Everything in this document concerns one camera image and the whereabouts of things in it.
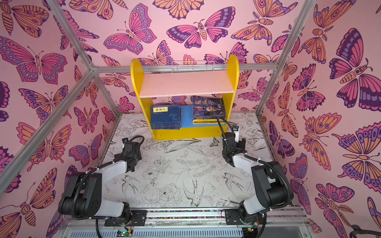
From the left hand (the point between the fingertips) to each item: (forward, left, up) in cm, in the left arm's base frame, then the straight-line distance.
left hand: (128, 152), depth 92 cm
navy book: (+17, -23, +14) cm, 32 cm away
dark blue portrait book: (+24, -49, +15) cm, 57 cm away
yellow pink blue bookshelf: (+42, -35, +2) cm, 55 cm away
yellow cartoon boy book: (+17, -49, +10) cm, 53 cm away
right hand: (+7, -69, +7) cm, 69 cm away
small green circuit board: (-40, -6, -8) cm, 41 cm away
